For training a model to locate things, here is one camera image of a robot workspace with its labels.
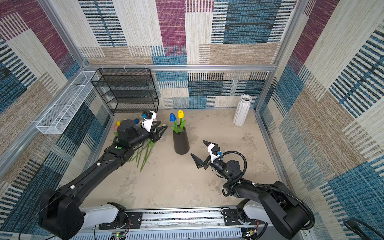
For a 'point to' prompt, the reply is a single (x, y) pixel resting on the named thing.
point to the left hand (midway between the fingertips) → (162, 121)
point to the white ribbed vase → (242, 110)
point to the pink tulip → (115, 127)
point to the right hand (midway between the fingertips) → (198, 148)
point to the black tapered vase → (181, 141)
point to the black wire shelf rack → (127, 90)
